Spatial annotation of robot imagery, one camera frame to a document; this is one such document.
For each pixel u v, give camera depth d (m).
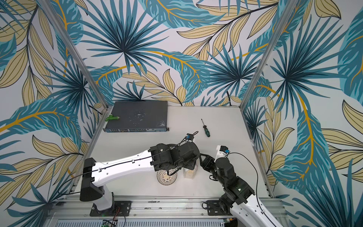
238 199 0.50
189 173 0.78
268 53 0.85
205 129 1.04
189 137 0.62
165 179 0.82
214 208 0.73
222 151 0.66
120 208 0.72
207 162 0.65
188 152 0.48
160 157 0.45
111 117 1.05
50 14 0.69
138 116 1.07
